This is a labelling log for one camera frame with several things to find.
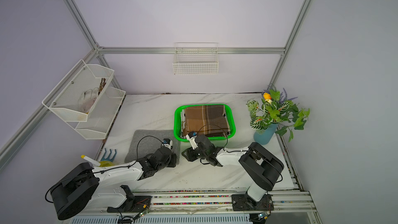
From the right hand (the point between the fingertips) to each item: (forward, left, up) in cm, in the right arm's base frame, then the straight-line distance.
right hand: (186, 154), depth 87 cm
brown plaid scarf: (+18, -15, +7) cm, 25 cm away
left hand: (-2, +6, -3) cm, 7 cm away
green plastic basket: (+23, -28, +6) cm, 36 cm away
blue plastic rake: (-1, +46, -2) cm, 46 cm away
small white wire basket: (+50, -7, +30) cm, 59 cm away
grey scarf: (+8, +26, 0) cm, 27 cm away
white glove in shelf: (+19, +49, +27) cm, 59 cm away
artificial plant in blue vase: (+4, -42, +31) cm, 52 cm away
